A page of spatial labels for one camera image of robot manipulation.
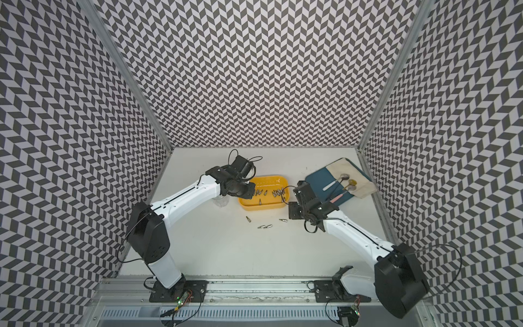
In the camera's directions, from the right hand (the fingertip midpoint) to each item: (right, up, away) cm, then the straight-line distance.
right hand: (296, 212), depth 85 cm
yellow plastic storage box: (-11, +6, +15) cm, 19 cm away
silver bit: (-13, +6, +14) cm, 20 cm away
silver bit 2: (-9, +6, +15) cm, 18 cm away
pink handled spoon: (+30, +8, +15) cm, 34 cm away
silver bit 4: (-5, +5, +14) cm, 16 cm away
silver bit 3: (-7, +6, +15) cm, 17 cm away
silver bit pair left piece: (-15, -7, +2) cm, 16 cm away
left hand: (-19, +7, 0) cm, 21 cm away
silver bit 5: (-21, -5, +7) cm, 23 cm away
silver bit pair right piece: (-11, -7, +2) cm, 13 cm away
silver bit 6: (-5, -5, +7) cm, 10 cm away
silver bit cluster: (-14, +5, +14) cm, 21 cm away
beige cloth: (+35, +9, +14) cm, 39 cm away
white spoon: (+27, +14, +20) cm, 37 cm away
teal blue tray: (+18, +9, +13) cm, 24 cm away
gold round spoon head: (+31, +11, +18) cm, 38 cm away
